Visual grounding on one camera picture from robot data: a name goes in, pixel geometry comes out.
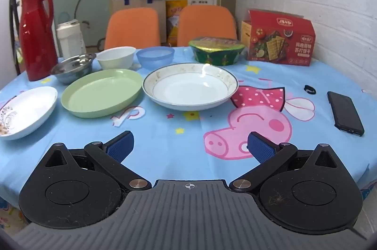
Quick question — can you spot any translucent blue bowl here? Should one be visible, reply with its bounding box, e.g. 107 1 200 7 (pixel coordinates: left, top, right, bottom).
136 46 175 71

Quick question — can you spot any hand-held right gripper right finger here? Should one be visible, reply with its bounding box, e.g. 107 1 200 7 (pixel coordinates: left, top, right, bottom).
230 131 342 192

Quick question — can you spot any white lidded cup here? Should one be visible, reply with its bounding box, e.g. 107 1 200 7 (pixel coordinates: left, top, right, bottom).
56 19 86 57

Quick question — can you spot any light green plate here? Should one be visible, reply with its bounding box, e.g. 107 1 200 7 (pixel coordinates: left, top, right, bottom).
61 69 143 118

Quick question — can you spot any white bowl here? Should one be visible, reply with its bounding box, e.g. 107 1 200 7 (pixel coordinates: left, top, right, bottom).
96 46 137 71

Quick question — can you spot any stainless steel bowl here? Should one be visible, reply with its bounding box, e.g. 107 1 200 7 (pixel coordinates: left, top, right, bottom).
51 53 97 84

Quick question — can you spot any yellow snack bag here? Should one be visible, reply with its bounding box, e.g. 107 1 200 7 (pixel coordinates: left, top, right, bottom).
165 0 188 46

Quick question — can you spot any white floral plate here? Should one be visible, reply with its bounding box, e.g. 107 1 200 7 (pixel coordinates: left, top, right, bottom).
0 87 58 141

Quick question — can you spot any red cracker box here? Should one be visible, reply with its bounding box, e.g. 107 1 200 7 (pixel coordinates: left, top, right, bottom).
241 9 316 67

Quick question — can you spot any white gold-rimmed plate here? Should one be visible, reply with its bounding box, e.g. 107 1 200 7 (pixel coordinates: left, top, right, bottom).
143 63 239 111

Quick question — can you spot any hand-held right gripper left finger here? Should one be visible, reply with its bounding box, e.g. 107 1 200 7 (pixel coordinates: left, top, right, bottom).
41 130 152 190

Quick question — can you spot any orange chair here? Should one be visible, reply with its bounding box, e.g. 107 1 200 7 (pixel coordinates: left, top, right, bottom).
177 5 238 48
104 7 161 50

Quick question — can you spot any red thermos jug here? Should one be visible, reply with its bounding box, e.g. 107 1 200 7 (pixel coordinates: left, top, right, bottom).
18 0 58 82

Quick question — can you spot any blue cartoon pig tablecloth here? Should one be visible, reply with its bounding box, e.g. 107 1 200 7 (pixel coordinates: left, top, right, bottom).
0 45 377 227

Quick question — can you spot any brown paper bag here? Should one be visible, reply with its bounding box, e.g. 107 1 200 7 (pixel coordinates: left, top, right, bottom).
110 0 167 41

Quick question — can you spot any black smartphone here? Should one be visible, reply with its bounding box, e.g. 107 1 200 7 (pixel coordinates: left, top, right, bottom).
327 91 365 137

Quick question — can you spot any green instant noodle bowl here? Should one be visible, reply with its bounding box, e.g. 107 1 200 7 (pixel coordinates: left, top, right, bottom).
188 37 246 66

